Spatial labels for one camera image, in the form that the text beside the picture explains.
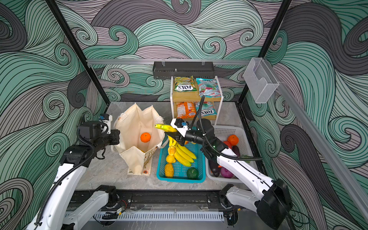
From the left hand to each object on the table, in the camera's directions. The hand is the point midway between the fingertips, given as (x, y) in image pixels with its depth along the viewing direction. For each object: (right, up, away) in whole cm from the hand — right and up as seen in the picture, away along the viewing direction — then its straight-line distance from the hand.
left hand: (118, 130), depth 72 cm
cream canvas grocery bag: (+2, +1, +10) cm, 10 cm away
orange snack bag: (+35, +11, +20) cm, 42 cm away
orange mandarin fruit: (+9, -7, +20) cm, 23 cm away
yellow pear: (+28, -9, -6) cm, 30 cm away
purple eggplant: (+51, -22, +8) cm, 56 cm away
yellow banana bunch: (+33, -18, +14) cm, 40 cm away
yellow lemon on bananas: (+26, -19, +12) cm, 34 cm away
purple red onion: (+57, -25, +6) cm, 63 cm away
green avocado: (+38, -25, +6) cm, 46 cm away
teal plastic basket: (+31, -26, +12) cm, 43 cm away
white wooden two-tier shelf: (+39, +18, +8) cm, 44 cm away
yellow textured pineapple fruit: (+25, -24, +8) cm, 36 cm away
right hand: (+26, +1, -6) cm, 27 cm away
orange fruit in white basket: (+66, -8, +18) cm, 69 cm away
